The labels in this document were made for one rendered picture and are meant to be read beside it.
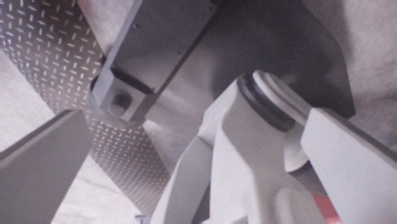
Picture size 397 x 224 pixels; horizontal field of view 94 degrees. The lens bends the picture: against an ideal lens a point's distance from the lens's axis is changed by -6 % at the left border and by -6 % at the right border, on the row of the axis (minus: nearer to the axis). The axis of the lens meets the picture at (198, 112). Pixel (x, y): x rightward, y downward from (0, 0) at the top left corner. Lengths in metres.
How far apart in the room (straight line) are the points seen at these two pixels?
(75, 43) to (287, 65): 0.60
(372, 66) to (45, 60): 1.07
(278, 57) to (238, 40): 0.10
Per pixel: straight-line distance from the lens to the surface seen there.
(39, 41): 0.76
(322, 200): 1.16
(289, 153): 0.45
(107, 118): 0.58
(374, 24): 0.80
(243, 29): 0.45
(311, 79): 0.56
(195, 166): 0.31
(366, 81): 0.90
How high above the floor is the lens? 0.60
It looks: 52 degrees down
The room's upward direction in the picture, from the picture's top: 178 degrees counter-clockwise
